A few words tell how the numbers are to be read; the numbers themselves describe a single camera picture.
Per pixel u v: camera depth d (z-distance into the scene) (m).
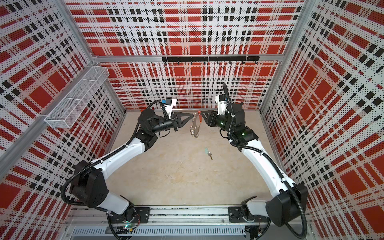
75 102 0.74
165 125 0.64
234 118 0.53
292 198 0.38
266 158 0.46
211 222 0.73
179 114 0.65
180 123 0.66
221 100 0.62
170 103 0.63
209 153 0.96
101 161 0.46
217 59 0.91
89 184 0.43
